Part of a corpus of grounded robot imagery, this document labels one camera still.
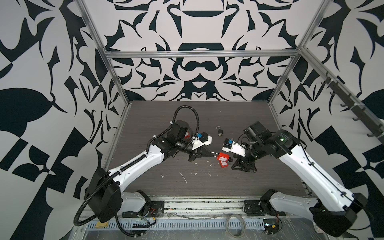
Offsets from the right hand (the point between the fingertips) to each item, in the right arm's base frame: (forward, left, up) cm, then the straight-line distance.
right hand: (234, 159), depth 68 cm
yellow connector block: (-22, +62, -20) cm, 69 cm away
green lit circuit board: (-23, -17, -23) cm, 37 cm away
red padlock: (+6, +2, -20) cm, 21 cm away
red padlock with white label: (0, +5, +2) cm, 6 cm away
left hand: (+3, +9, +2) cm, 10 cm away
